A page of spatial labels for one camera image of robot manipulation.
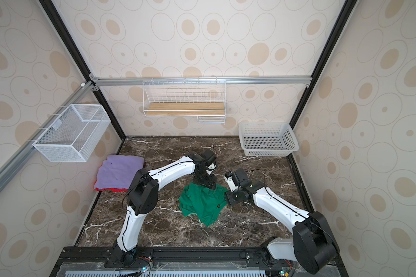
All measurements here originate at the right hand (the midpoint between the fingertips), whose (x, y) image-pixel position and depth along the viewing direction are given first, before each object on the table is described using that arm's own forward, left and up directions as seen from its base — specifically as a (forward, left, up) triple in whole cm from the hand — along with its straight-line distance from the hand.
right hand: (229, 198), depth 85 cm
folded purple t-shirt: (+11, +61, +3) cm, 62 cm away
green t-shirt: (-1, +13, -2) cm, 13 cm away
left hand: (+6, +8, +1) cm, 10 cm away
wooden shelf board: (+41, +25, +24) cm, 53 cm away
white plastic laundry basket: (+49, -27, -7) cm, 57 cm away
